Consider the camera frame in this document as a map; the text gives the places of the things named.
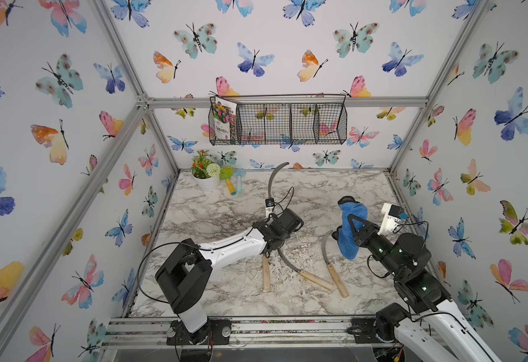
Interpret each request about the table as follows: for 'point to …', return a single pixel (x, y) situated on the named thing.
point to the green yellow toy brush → (227, 173)
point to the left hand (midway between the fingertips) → (281, 224)
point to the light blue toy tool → (239, 172)
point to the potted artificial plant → (206, 173)
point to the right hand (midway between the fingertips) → (351, 215)
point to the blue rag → (348, 244)
